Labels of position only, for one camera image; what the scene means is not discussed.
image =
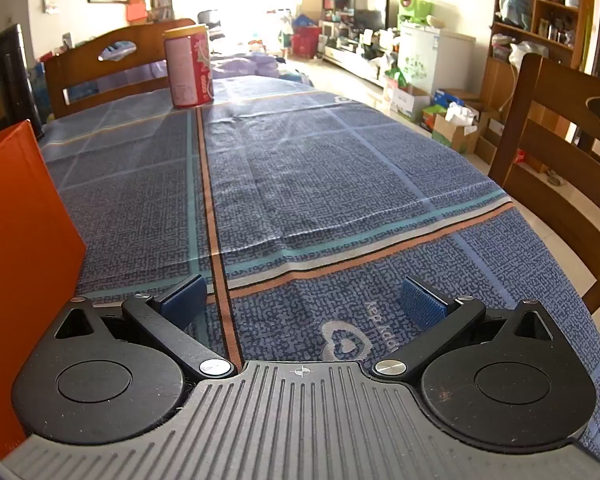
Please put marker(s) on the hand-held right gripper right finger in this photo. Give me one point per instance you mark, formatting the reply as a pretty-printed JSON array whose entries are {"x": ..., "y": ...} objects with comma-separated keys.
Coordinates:
[{"x": 422, "y": 305}]

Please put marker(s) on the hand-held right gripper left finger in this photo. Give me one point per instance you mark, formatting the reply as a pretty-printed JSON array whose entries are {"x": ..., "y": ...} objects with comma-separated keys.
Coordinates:
[{"x": 182, "y": 302}]

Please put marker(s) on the orange cardboard box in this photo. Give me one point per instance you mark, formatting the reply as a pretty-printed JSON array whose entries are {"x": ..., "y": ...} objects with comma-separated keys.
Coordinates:
[{"x": 20, "y": 260}]

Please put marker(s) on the blue patterned tablecloth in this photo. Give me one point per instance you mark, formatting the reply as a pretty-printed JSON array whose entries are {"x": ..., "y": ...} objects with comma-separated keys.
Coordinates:
[{"x": 330, "y": 185}]

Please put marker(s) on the white cardboard box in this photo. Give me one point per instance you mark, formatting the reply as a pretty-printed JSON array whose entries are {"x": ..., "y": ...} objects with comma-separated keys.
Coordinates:
[{"x": 407, "y": 102}]

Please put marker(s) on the pink cylindrical can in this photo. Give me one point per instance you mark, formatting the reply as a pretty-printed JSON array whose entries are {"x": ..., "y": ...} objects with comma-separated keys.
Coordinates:
[{"x": 187, "y": 70}]

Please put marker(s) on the purple folded blanket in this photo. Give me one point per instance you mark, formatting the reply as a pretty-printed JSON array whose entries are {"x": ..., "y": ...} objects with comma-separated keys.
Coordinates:
[{"x": 245, "y": 66}]

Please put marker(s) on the white chest freezer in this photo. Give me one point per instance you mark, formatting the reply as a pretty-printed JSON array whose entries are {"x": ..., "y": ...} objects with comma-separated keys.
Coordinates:
[{"x": 440, "y": 60}]

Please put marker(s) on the white television cabinet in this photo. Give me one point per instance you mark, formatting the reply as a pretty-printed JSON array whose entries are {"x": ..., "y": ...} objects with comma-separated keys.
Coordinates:
[{"x": 355, "y": 62}]

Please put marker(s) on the wooden chair with oval cutout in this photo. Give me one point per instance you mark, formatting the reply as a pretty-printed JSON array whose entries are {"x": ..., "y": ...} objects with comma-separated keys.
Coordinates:
[{"x": 80, "y": 72}]

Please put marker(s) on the white plastic bag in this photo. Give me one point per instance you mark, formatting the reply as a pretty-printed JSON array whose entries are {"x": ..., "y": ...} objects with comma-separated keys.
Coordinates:
[{"x": 527, "y": 54}]

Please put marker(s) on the black tall cylinder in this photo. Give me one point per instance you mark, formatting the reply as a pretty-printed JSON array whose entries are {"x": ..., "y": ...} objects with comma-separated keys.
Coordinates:
[{"x": 15, "y": 75}]

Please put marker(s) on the black office chair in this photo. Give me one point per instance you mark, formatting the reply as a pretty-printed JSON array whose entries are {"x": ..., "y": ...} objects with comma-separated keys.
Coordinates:
[{"x": 210, "y": 21}]

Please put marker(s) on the red basket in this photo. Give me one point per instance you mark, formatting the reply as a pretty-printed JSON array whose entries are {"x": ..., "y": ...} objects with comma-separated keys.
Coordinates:
[{"x": 305, "y": 42}]

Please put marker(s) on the black television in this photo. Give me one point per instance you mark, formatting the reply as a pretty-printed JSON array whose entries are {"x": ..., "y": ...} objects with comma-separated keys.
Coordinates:
[{"x": 371, "y": 19}]

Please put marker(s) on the green box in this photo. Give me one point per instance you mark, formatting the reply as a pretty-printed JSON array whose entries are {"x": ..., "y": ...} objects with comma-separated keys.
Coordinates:
[{"x": 416, "y": 10}]

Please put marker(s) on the cluttered storage cabinet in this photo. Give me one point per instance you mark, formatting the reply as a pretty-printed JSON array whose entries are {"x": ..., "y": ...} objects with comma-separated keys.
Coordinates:
[{"x": 157, "y": 0}]

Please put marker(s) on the blue plastic bag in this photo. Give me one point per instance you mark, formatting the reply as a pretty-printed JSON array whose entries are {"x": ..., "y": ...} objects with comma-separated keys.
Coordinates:
[{"x": 515, "y": 7}]

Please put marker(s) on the wooden bookshelf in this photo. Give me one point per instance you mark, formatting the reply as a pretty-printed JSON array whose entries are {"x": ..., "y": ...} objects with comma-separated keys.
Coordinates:
[{"x": 582, "y": 20}]

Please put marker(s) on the white wall intercom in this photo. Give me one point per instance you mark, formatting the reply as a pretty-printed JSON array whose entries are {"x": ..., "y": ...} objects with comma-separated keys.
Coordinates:
[{"x": 50, "y": 2}]

